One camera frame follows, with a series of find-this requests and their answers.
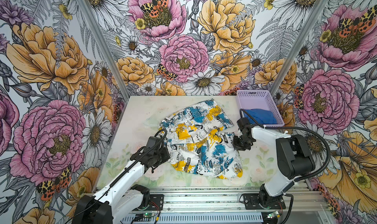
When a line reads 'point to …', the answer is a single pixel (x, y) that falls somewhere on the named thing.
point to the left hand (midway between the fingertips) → (168, 160)
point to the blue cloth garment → (261, 116)
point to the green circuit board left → (148, 214)
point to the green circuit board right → (275, 214)
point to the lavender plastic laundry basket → (260, 99)
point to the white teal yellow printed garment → (199, 142)
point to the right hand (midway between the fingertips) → (236, 151)
